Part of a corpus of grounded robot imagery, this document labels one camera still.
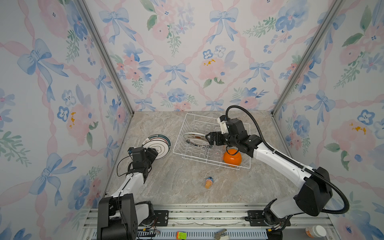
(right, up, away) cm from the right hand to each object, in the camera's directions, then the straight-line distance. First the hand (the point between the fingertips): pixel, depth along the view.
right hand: (211, 135), depth 81 cm
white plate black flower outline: (-32, -7, +20) cm, 39 cm away
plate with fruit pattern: (-8, -3, +9) cm, 12 cm away
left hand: (-34, -10, +9) cm, 37 cm away
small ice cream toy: (-1, -26, +2) cm, 27 cm away
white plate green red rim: (-32, -6, +20) cm, 39 cm away
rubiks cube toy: (-15, -45, -13) cm, 49 cm away
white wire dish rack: (+2, -12, +10) cm, 16 cm away
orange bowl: (+13, -13, +7) cm, 20 cm away
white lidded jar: (+44, -41, -16) cm, 62 cm away
